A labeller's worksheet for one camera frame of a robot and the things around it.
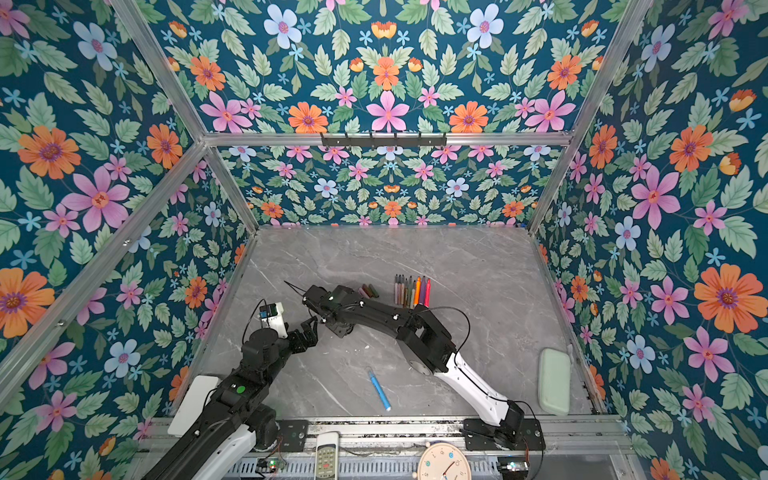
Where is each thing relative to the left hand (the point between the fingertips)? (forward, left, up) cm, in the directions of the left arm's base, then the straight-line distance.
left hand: (307, 316), depth 80 cm
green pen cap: (+16, -17, -15) cm, 27 cm away
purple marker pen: (+14, -33, -13) cm, 39 cm away
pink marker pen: (+13, -35, -13) cm, 39 cm away
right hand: (+5, -9, -13) cm, 17 cm away
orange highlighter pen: (+14, -32, -13) cm, 37 cm away
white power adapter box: (-18, +29, -10) cm, 36 cm away
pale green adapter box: (-18, -67, -13) cm, 71 cm away
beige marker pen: (+11, -30, -13) cm, 34 cm away
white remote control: (-31, -6, -12) cm, 34 cm away
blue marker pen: (-17, -19, -13) cm, 28 cm away
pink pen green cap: (+15, -25, -14) cm, 32 cm away
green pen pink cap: (+15, -29, -14) cm, 36 cm away
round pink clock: (-34, -34, -10) cm, 49 cm away
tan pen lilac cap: (+15, -27, -14) cm, 34 cm away
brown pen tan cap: (+14, -28, -14) cm, 34 cm away
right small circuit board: (-36, -50, -14) cm, 64 cm away
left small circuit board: (-32, +6, -13) cm, 35 cm away
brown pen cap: (+16, -14, -14) cm, 25 cm away
